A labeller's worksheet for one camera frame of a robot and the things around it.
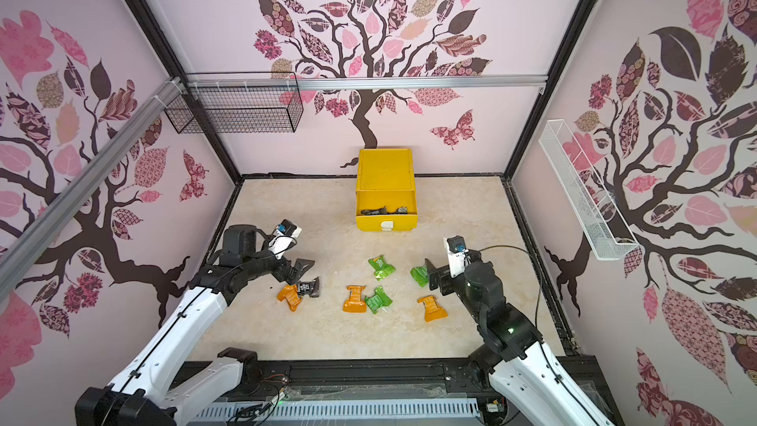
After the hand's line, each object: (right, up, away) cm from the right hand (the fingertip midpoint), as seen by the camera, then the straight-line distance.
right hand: (444, 258), depth 74 cm
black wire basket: (-88, +60, +68) cm, 127 cm away
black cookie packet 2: (-39, -12, +15) cm, 43 cm away
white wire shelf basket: (+35, +9, -8) cm, 37 cm away
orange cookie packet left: (-44, -14, +13) cm, 48 cm away
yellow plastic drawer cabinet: (-15, +17, +16) cm, 28 cm away
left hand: (-40, -1, +5) cm, 40 cm away
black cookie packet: (-10, +12, +15) cm, 22 cm away
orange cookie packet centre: (-25, -16, +11) cm, 31 cm away
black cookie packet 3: (-18, +12, +15) cm, 26 cm away
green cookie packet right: (-4, -9, +18) cm, 20 cm away
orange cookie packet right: (-1, -18, +10) cm, 21 cm away
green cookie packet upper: (-17, -7, +18) cm, 26 cm away
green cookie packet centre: (-18, -15, +11) cm, 26 cm away
